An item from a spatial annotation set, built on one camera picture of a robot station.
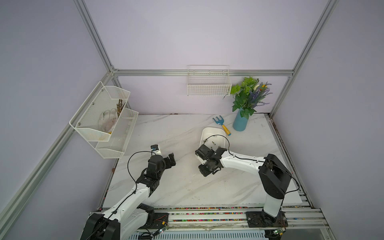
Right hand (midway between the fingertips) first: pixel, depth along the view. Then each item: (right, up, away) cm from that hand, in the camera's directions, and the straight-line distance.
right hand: (205, 172), depth 88 cm
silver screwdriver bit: (+7, +16, +16) cm, 24 cm away
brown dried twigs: (-48, +38, -7) cm, 61 cm away
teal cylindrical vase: (+27, +30, +21) cm, 45 cm away
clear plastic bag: (-53, +31, -10) cm, 62 cm away
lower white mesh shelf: (-56, +14, +3) cm, 58 cm away
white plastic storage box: (+7, +17, +17) cm, 25 cm away
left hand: (-24, +9, -1) cm, 25 cm away
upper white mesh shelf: (-60, +31, -10) cm, 68 cm away
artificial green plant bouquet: (+26, +46, -1) cm, 53 cm away
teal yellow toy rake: (+14, +32, +27) cm, 44 cm away
